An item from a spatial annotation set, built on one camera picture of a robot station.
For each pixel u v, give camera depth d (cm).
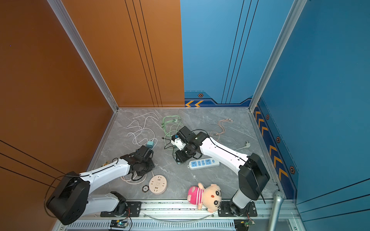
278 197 74
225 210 72
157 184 79
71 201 41
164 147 97
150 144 97
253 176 41
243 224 70
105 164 89
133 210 73
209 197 70
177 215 73
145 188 81
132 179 68
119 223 71
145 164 75
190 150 67
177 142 74
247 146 96
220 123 110
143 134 104
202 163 87
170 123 109
